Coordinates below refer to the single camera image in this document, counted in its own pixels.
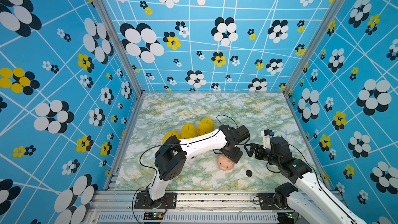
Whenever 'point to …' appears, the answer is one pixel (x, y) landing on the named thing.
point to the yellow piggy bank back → (205, 125)
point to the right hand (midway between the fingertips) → (253, 146)
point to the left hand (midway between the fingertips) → (232, 154)
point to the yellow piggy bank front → (170, 134)
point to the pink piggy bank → (225, 163)
